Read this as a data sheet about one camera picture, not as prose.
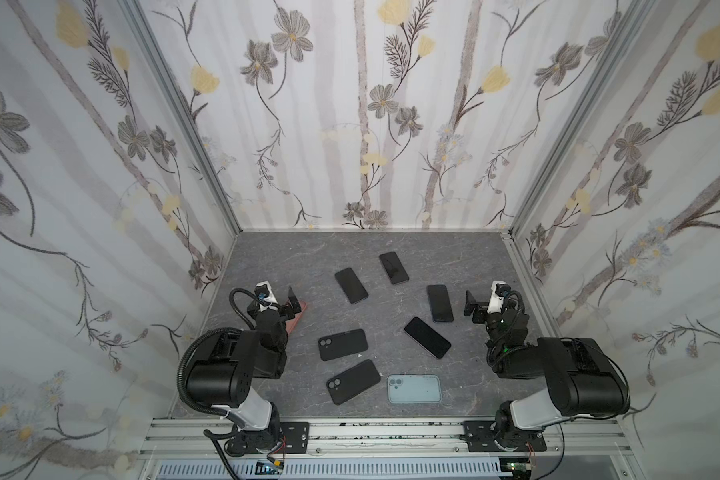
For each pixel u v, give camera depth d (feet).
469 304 2.73
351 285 3.43
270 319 2.31
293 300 2.77
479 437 2.41
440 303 3.31
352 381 2.78
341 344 2.98
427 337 3.05
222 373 1.52
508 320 2.32
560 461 2.35
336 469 2.30
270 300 2.52
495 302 2.60
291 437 2.42
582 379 1.50
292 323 3.13
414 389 2.70
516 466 2.33
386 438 2.48
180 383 1.43
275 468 2.35
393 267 3.64
